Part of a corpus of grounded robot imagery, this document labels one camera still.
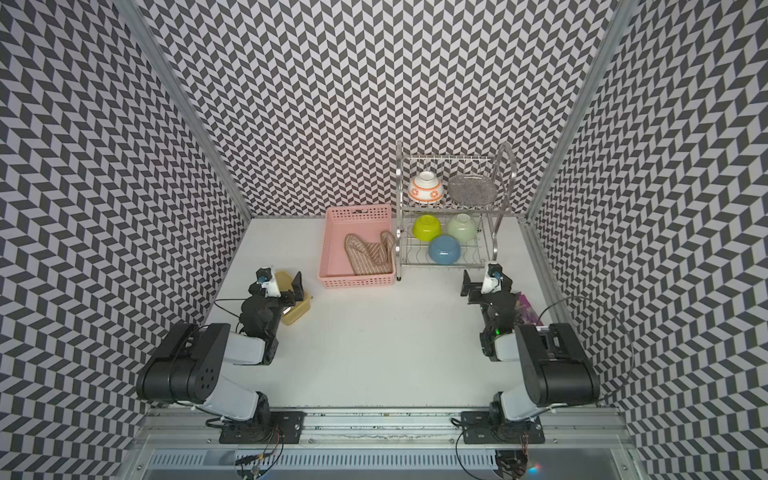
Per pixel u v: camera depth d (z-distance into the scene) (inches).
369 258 41.4
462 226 41.0
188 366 17.5
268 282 29.6
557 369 17.5
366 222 46.0
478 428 28.4
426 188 32.9
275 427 28.1
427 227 41.4
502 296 30.3
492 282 30.1
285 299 31.9
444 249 39.8
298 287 34.2
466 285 32.0
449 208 33.3
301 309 34.2
